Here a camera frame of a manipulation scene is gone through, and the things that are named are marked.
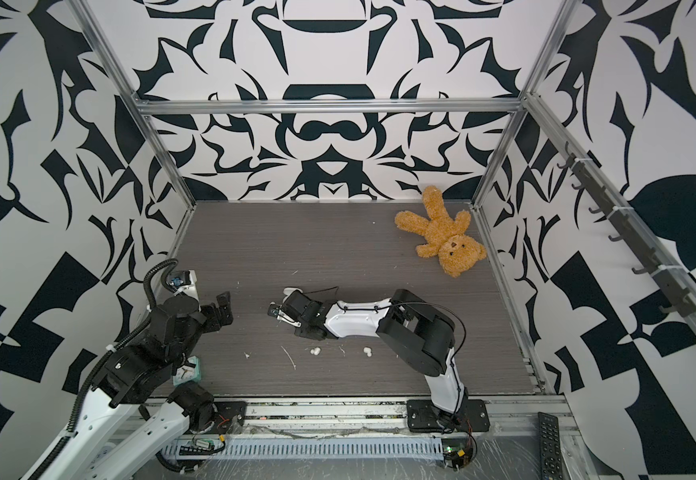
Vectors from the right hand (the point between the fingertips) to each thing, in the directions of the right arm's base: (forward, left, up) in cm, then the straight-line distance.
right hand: (305, 311), depth 91 cm
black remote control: (-34, -59, -2) cm, 68 cm away
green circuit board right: (-35, -38, -3) cm, 52 cm away
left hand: (-5, +19, +22) cm, 30 cm away
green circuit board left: (-33, +21, +1) cm, 39 cm away
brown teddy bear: (+16, -48, +5) cm, 51 cm away
